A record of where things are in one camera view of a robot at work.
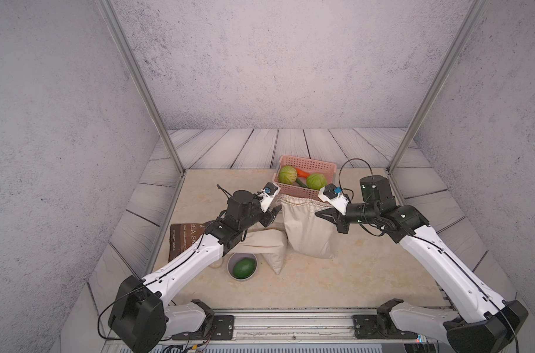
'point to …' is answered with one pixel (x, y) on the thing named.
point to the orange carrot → (302, 173)
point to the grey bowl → (233, 259)
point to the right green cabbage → (316, 181)
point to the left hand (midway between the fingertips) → (278, 200)
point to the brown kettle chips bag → (181, 236)
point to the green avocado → (245, 268)
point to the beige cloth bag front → (270, 243)
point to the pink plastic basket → (303, 178)
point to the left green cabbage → (288, 175)
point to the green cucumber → (300, 183)
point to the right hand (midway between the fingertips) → (320, 212)
